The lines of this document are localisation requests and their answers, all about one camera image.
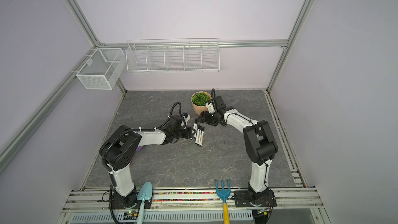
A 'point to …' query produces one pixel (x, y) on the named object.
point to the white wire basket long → (175, 55)
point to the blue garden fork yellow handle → (224, 194)
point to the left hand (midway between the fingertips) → (194, 132)
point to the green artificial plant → (200, 99)
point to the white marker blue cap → (195, 138)
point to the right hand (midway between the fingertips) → (202, 121)
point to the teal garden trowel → (145, 193)
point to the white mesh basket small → (102, 69)
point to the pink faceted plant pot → (198, 109)
